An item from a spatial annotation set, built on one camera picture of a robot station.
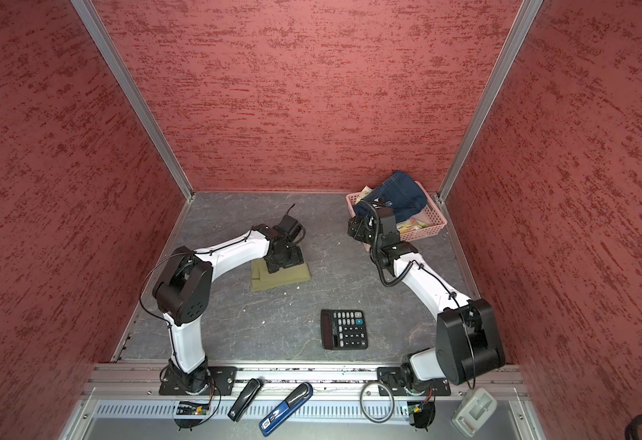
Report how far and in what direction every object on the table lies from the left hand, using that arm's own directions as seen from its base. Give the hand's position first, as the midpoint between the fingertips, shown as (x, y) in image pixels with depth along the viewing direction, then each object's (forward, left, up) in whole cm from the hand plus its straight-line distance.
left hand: (290, 267), depth 93 cm
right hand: (+8, -22, +13) cm, 27 cm away
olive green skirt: (-4, +10, 0) cm, 10 cm away
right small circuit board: (-41, -38, -5) cm, 56 cm away
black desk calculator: (-20, -18, -2) cm, 27 cm away
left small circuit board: (-40, +25, -7) cm, 47 cm away
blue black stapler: (-38, -6, +2) cm, 39 cm away
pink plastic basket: (+26, -55, 0) cm, 61 cm away
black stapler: (-38, +8, 0) cm, 39 cm away
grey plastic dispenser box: (-40, -52, -2) cm, 65 cm away
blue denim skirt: (+33, -42, +5) cm, 54 cm away
